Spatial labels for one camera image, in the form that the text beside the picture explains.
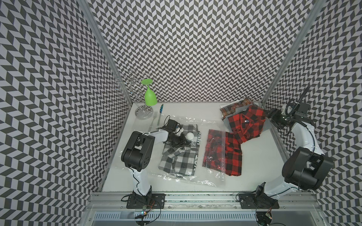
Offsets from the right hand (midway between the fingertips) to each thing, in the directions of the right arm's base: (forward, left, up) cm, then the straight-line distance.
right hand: (266, 117), depth 85 cm
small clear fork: (+17, +74, -17) cm, 78 cm away
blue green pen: (+16, +71, -17) cm, 74 cm away
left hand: (-9, +49, -18) cm, 53 cm away
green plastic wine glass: (+15, +73, +4) cm, 75 cm away
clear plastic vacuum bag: (-29, +40, -17) cm, 52 cm away
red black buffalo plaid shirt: (+1, +8, -8) cm, 12 cm away
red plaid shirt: (+18, +16, -12) cm, 27 cm away
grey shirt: (+2, -6, -13) cm, 15 cm away
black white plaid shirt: (-20, +52, -17) cm, 58 cm away
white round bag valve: (-4, +47, -14) cm, 49 cm away
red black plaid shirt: (-17, +27, -13) cm, 34 cm away
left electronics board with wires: (-46, +69, -14) cm, 84 cm away
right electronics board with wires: (-48, +10, -22) cm, 54 cm away
